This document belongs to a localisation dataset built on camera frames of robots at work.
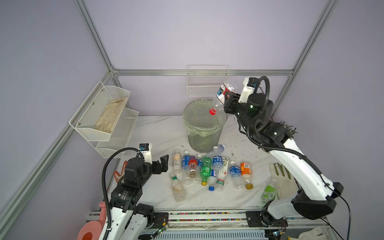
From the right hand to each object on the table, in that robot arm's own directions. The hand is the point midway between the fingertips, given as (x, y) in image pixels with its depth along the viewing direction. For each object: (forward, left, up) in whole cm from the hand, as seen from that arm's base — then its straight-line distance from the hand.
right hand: (225, 92), depth 59 cm
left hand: (-15, +31, -27) cm, 44 cm away
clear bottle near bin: (+4, -4, -48) cm, 48 cm away
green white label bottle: (-19, -1, -46) cm, 50 cm away
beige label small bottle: (-8, +25, -44) cm, 51 cm away
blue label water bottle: (-10, +1, -40) cm, 41 cm away
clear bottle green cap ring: (-23, +23, -50) cm, 60 cm away
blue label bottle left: (-7, +19, -44) cm, 48 cm away
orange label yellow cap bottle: (-12, -17, -47) cm, 52 cm away
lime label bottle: (-24, -27, -46) cm, 59 cm away
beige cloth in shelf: (+4, +59, -19) cm, 63 cm away
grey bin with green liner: (-2, +8, -23) cm, 24 cm away
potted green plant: (+8, -45, -35) cm, 58 cm away
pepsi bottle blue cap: (-18, +3, -47) cm, 51 cm away
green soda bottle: (-15, +8, -40) cm, 43 cm away
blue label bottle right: (-15, -10, -46) cm, 49 cm away
